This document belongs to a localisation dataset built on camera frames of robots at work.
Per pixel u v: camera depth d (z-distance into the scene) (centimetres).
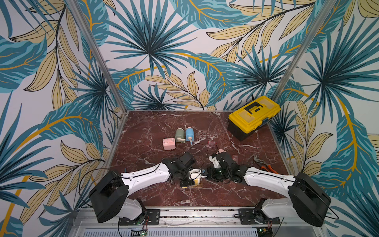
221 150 93
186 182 71
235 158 91
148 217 73
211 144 101
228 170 65
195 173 70
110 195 41
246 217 73
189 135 97
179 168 62
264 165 92
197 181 77
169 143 94
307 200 42
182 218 75
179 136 97
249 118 93
